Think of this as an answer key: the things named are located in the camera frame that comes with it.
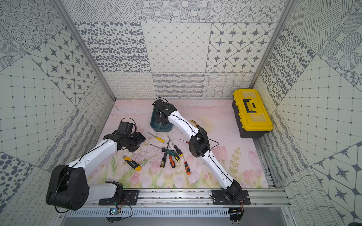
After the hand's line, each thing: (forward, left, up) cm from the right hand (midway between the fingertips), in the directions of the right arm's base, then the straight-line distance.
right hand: (161, 120), depth 98 cm
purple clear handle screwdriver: (-12, -17, -7) cm, 23 cm away
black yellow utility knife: (-29, +15, -6) cm, 33 cm away
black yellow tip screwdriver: (-20, -13, -7) cm, 25 cm away
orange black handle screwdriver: (-30, -19, -7) cm, 37 cm away
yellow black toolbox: (-2, -60, +9) cm, 61 cm away
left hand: (-15, +9, +1) cm, 18 cm away
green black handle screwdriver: (-21, -7, -5) cm, 23 cm away
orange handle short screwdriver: (-27, -10, -7) cm, 30 cm away
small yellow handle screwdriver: (-10, +2, -8) cm, 13 cm away
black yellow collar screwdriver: (-25, -4, -7) cm, 26 cm away
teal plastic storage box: (-2, +3, -6) cm, 7 cm away
